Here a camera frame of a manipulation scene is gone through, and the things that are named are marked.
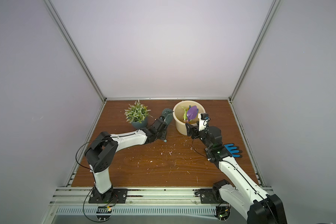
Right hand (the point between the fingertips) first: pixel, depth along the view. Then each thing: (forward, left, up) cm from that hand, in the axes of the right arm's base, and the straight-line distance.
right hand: (193, 119), depth 76 cm
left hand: (+4, +17, -19) cm, 26 cm away
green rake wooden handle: (+11, +4, -12) cm, 17 cm away
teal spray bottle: (+19, +17, -18) cm, 31 cm away
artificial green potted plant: (+8, +34, -6) cm, 36 cm away
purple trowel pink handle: (+14, -1, -12) cm, 18 cm away
